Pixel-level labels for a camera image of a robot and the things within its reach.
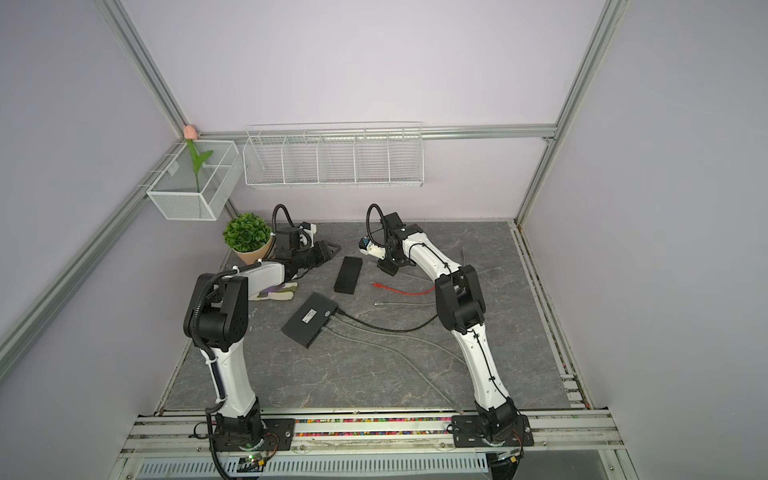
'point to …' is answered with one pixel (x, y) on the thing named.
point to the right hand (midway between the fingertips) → (387, 264)
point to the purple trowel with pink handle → (265, 291)
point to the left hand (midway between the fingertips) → (341, 250)
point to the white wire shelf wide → (355, 154)
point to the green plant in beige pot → (249, 236)
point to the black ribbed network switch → (348, 277)
